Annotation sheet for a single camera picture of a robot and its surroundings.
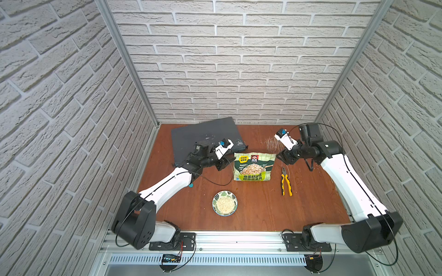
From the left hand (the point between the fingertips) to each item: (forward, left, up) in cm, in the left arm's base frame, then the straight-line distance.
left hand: (229, 149), depth 81 cm
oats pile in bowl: (-21, +2, -18) cm, 28 cm away
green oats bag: (-5, -12, -7) cm, 15 cm away
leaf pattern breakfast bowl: (-16, +3, -16) cm, 23 cm away
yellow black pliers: (-9, -33, -19) cm, 39 cm away
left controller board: (-41, +25, -23) cm, 53 cm away
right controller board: (-44, -35, -20) cm, 60 cm away
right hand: (-2, -23, +3) cm, 23 cm away
